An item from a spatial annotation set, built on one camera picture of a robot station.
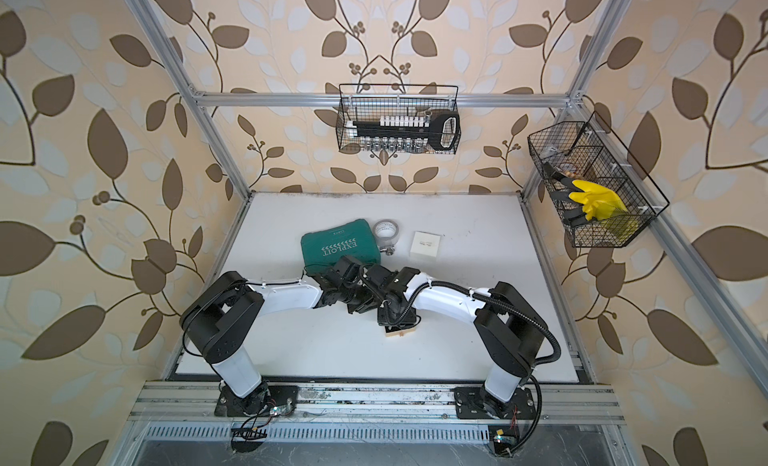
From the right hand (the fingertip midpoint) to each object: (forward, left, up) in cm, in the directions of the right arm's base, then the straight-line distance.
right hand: (389, 321), depth 85 cm
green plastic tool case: (+25, +22, +2) cm, 34 cm away
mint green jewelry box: (-2, -1, -2) cm, 3 cm away
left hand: (+7, +1, +2) cm, 7 cm away
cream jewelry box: (+26, -13, -1) cm, 29 cm away
